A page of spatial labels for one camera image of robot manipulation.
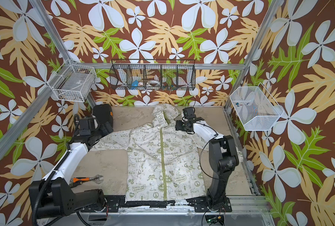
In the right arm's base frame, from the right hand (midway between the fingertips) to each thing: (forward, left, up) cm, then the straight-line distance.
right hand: (178, 125), depth 96 cm
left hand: (-7, +46, +9) cm, 47 cm away
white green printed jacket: (-23, +10, -8) cm, 27 cm away
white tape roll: (+25, +17, +18) cm, 35 cm away
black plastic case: (+18, +60, -6) cm, 63 cm away
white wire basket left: (+15, +67, +26) cm, 73 cm away
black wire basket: (+29, +18, +22) cm, 40 cm away
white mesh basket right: (+1, -46, +15) cm, 49 cm away
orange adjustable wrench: (-33, +50, -8) cm, 60 cm away
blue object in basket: (+23, +30, +19) cm, 42 cm away
